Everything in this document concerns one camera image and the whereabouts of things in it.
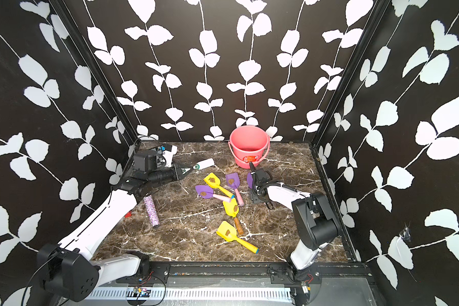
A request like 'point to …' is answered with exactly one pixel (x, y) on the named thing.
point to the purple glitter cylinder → (152, 211)
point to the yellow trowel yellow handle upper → (214, 182)
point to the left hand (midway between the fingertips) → (192, 166)
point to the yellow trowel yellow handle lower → (228, 232)
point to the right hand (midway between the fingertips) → (259, 193)
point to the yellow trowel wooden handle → (232, 209)
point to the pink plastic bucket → (250, 144)
